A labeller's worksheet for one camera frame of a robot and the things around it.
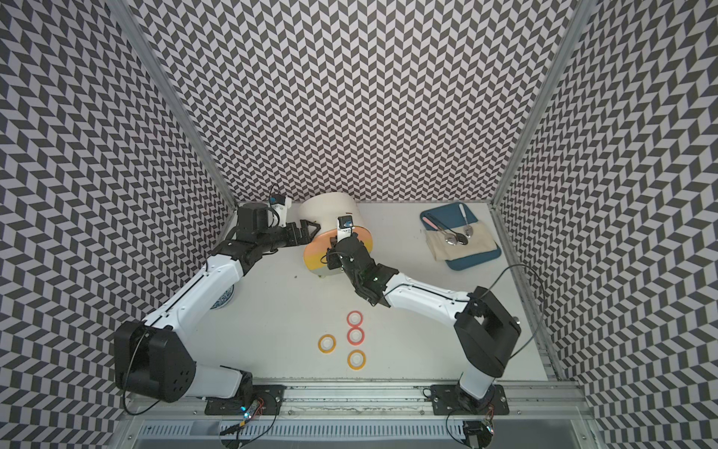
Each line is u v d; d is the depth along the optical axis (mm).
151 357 404
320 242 781
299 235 735
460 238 1061
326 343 825
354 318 876
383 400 753
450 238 1057
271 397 730
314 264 934
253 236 623
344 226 676
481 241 1051
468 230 1079
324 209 850
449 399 734
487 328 441
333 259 757
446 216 1141
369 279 612
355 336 843
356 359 803
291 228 721
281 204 742
